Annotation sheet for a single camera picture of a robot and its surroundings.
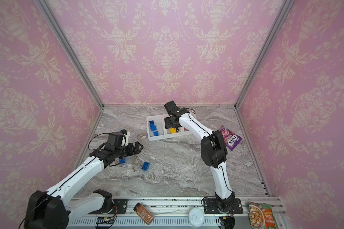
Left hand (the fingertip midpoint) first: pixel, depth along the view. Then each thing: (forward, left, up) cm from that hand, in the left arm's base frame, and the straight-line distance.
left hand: (138, 148), depth 83 cm
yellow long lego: (+20, -20, -9) cm, 30 cm away
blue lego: (+26, -4, -7) cm, 27 cm away
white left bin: (+29, -9, -10) cm, 32 cm away
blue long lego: (-6, -4, -11) cm, 13 cm away
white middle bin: (+14, -17, -6) cm, 23 cm away
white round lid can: (-32, -33, -5) cm, 46 cm away
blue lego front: (+23, -5, -10) cm, 26 cm away
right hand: (+19, -19, 0) cm, 27 cm away
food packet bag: (-31, -66, -10) cm, 73 cm away
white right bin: (+18, -29, -7) cm, 34 cm away
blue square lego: (+16, -8, -8) cm, 19 cm away
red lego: (+19, -29, -6) cm, 35 cm away
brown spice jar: (-32, -8, -7) cm, 33 cm away
